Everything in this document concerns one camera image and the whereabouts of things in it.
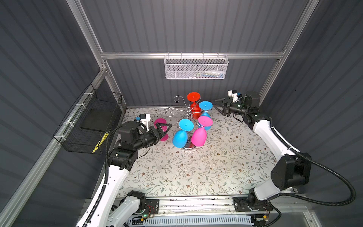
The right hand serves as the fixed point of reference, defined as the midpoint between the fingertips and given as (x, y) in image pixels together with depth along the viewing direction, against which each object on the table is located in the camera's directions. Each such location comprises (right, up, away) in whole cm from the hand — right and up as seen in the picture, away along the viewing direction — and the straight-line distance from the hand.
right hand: (216, 103), depth 74 cm
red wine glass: (-10, -3, +11) cm, 15 cm away
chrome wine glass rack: (-14, -5, +2) cm, 15 cm away
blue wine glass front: (-19, -18, 0) cm, 26 cm away
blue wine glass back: (-5, -1, +2) cm, 6 cm away
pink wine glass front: (-9, -18, +3) cm, 20 cm away
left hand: (-23, -14, -9) cm, 29 cm away
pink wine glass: (-32, -9, +17) cm, 37 cm away
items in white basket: (-2, +21, +18) cm, 27 cm away
